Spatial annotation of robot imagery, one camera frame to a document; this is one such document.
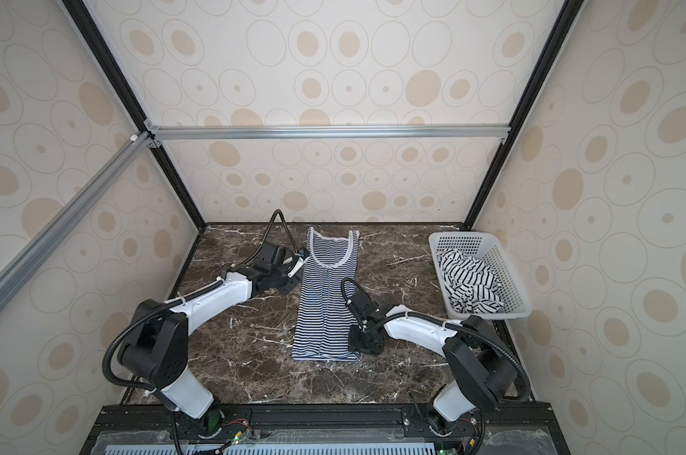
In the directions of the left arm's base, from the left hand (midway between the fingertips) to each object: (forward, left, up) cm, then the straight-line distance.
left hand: (299, 271), depth 92 cm
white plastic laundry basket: (+16, -67, -6) cm, 69 cm away
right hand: (-21, -20, -10) cm, 31 cm away
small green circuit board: (-44, +11, -9) cm, 46 cm away
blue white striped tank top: (-15, -8, -10) cm, 20 cm away
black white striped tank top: (-2, -57, -5) cm, 58 cm away
